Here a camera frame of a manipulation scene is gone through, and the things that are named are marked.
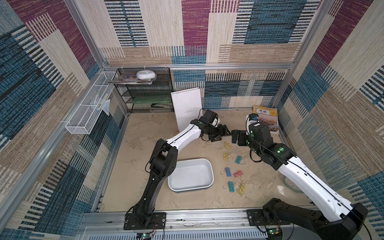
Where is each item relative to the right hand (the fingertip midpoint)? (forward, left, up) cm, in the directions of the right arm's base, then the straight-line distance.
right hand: (240, 130), depth 75 cm
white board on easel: (+21, +26, -3) cm, 34 cm away
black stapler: (+35, +50, -15) cm, 63 cm away
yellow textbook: (+33, -33, -26) cm, 54 cm away
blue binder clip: (-10, +4, -25) cm, 27 cm away
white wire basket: (+15, +90, -7) cm, 91 cm away
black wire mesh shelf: (+43, +57, -7) cm, 72 cm away
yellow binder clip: (-20, -2, -25) cm, 32 cm away
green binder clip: (-18, +3, -26) cm, 32 cm away
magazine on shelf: (+33, +60, +8) cm, 69 cm away
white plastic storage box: (-10, +25, -29) cm, 40 cm away
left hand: (+7, +4, -13) cm, 15 cm away
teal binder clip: (-3, -4, -26) cm, 26 cm away
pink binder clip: (-12, -2, -25) cm, 28 cm away
